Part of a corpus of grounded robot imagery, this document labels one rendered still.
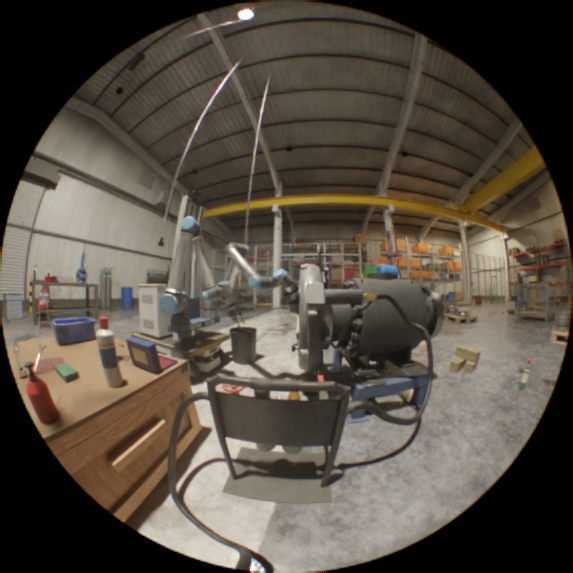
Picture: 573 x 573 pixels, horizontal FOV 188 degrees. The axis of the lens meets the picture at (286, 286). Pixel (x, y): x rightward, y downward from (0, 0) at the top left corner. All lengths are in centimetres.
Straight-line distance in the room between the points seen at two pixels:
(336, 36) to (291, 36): 139
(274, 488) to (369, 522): 40
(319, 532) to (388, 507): 26
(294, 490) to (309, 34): 847
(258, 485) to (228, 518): 21
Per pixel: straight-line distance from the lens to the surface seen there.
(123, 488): 82
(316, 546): 80
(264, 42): 780
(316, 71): 787
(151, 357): 71
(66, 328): 126
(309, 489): 87
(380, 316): 108
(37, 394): 59
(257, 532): 81
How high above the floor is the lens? 79
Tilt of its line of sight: 2 degrees up
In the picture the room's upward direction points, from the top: straight up
